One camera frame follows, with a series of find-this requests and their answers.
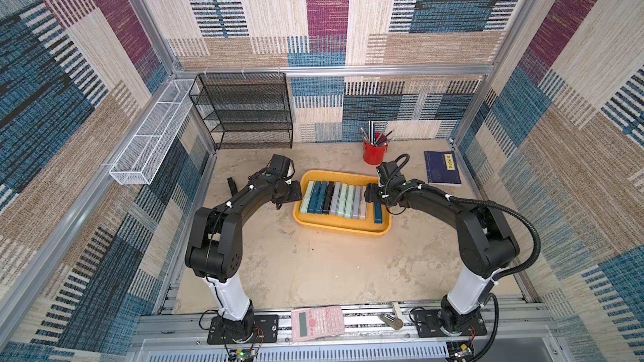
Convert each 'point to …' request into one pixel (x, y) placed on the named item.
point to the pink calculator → (316, 323)
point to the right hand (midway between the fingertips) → (376, 197)
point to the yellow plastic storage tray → (335, 224)
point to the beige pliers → (363, 208)
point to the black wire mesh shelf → (245, 110)
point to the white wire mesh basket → (136, 162)
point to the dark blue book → (441, 168)
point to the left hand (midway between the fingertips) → (298, 194)
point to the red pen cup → (374, 155)
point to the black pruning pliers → (329, 192)
